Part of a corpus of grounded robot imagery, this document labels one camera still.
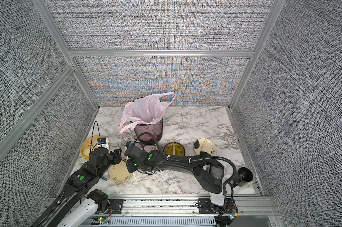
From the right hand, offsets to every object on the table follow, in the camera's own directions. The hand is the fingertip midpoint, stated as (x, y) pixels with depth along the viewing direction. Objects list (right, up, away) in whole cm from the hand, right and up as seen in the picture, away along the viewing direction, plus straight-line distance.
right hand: (126, 161), depth 76 cm
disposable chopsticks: (+47, +7, +21) cm, 52 cm away
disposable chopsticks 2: (+26, +5, +19) cm, 32 cm away
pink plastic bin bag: (+10, +29, +18) cm, 36 cm away
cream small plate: (-5, -8, +4) cm, 10 cm away
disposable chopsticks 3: (+2, -13, +9) cm, 16 cm away
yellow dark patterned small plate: (+30, +3, +19) cm, 35 cm away
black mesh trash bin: (+15, +17, +9) cm, 24 cm away
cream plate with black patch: (+47, +6, +19) cm, 51 cm away
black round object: (+68, -10, +7) cm, 69 cm away
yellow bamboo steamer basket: (-31, +6, +18) cm, 36 cm away
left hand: (-4, +7, +1) cm, 8 cm away
